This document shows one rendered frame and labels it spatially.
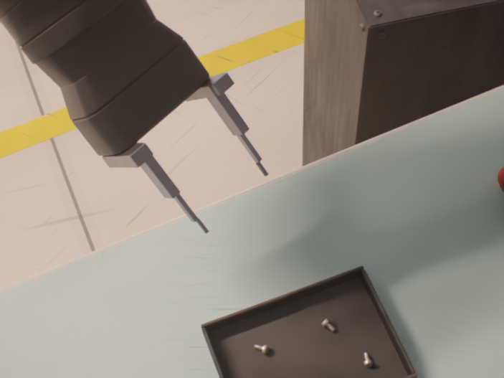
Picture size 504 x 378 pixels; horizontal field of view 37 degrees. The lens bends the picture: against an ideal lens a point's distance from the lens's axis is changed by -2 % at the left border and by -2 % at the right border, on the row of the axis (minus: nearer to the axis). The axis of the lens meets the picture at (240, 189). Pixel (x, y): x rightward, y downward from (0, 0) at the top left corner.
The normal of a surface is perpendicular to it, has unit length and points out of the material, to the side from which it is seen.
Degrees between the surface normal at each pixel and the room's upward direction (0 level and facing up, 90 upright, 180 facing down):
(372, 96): 90
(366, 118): 90
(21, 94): 0
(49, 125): 0
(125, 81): 42
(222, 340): 0
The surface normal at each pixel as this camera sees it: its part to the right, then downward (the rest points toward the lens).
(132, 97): 0.48, 0.03
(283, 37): -0.06, -0.52
